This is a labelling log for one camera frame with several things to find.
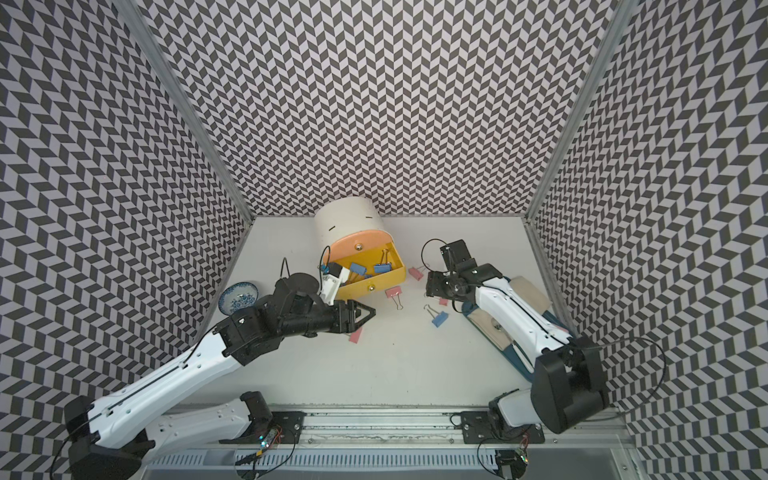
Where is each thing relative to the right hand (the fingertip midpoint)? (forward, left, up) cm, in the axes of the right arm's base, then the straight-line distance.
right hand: (437, 293), depth 84 cm
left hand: (-14, +18, +13) cm, 26 cm away
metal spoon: (-4, -19, -13) cm, 23 cm away
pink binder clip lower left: (-8, +24, -11) cm, 28 cm away
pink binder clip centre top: (+6, +13, -10) cm, 17 cm away
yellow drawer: (-3, +21, +10) cm, 24 cm away
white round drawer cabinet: (+20, +28, +11) cm, 36 cm away
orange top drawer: (+11, +23, +10) cm, 27 cm away
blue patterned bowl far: (+4, +63, -8) cm, 64 cm away
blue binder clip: (+11, +16, -2) cm, 19 cm away
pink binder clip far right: (+14, +6, -11) cm, 19 cm away
